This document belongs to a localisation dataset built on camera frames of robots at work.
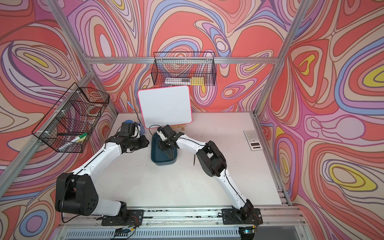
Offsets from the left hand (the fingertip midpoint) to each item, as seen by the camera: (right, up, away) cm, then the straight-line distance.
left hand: (148, 142), depth 88 cm
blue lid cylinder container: (-13, +12, +2) cm, 18 cm away
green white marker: (-29, +3, -17) cm, 33 cm away
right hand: (+7, -5, +11) cm, 14 cm away
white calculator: (+68, 0, +14) cm, 69 cm away
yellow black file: (+28, -12, +6) cm, 31 cm away
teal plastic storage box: (+7, -7, +7) cm, 12 cm away
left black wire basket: (-32, +10, -20) cm, 39 cm away
